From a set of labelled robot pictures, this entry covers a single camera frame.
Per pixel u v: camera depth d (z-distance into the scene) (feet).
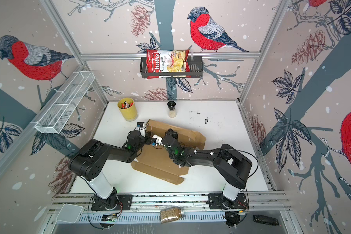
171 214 2.17
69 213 2.31
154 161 2.89
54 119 2.35
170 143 2.07
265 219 2.18
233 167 1.48
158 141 2.48
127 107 3.38
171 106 3.40
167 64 2.88
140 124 2.79
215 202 2.39
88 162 1.60
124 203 2.39
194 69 3.10
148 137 2.81
